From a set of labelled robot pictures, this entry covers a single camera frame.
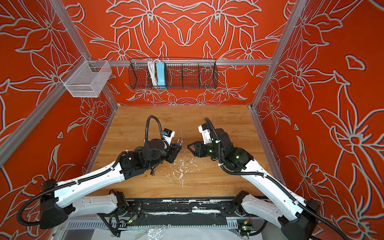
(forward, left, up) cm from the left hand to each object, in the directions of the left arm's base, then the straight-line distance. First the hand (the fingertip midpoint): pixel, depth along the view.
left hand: (179, 145), depth 71 cm
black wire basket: (+50, +4, +8) cm, 51 cm away
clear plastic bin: (+39, +63, +9) cm, 74 cm away
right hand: (-2, -5, +2) cm, 5 cm away
